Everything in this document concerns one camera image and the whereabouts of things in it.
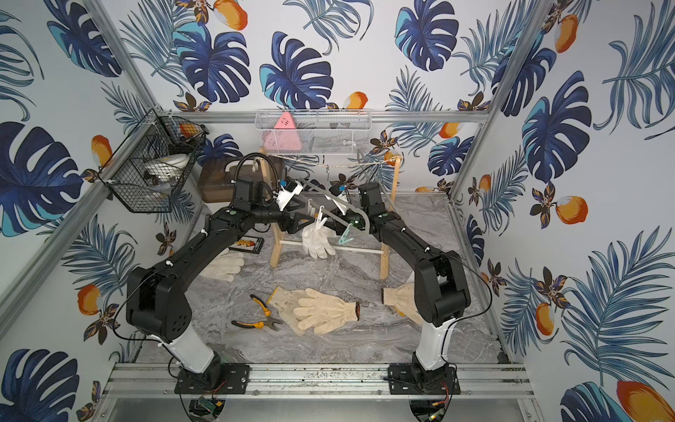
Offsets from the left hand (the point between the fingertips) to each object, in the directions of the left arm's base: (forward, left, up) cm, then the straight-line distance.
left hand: (306, 206), depth 80 cm
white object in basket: (+6, +43, +7) cm, 44 cm away
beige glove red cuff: (-23, -8, -26) cm, 36 cm away
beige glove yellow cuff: (-22, +1, -27) cm, 35 cm away
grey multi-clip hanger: (-3, -6, +1) cm, 7 cm away
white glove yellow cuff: (-4, -3, -13) cm, 14 cm away
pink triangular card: (+24, +10, +8) cm, 28 cm away
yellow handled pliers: (-27, +10, -26) cm, 39 cm away
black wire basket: (+26, +58, +5) cm, 63 cm away
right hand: (0, -4, -6) cm, 7 cm away
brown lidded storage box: (+22, +39, -9) cm, 46 cm away
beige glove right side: (-16, -33, -26) cm, 45 cm away
